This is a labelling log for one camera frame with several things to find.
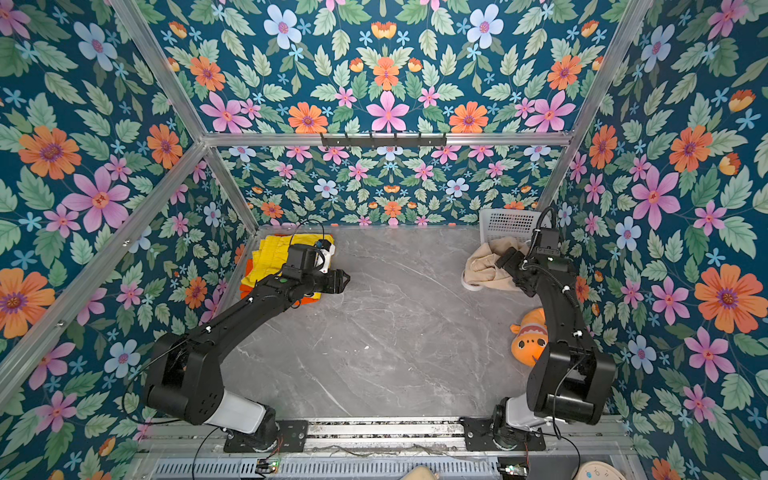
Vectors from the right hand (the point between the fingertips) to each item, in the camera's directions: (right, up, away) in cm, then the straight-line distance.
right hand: (511, 266), depth 85 cm
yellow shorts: (-79, +3, +19) cm, 81 cm away
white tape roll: (-9, -7, +16) cm, 20 cm away
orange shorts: (-84, -9, +13) cm, 86 cm away
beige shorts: (-7, -1, +5) cm, 9 cm away
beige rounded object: (-27, -46, -19) cm, 56 cm away
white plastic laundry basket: (+5, +16, +30) cm, 34 cm away
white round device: (+14, -46, -18) cm, 51 cm away
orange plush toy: (+5, -20, -3) cm, 20 cm away
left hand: (-48, -1, +1) cm, 48 cm away
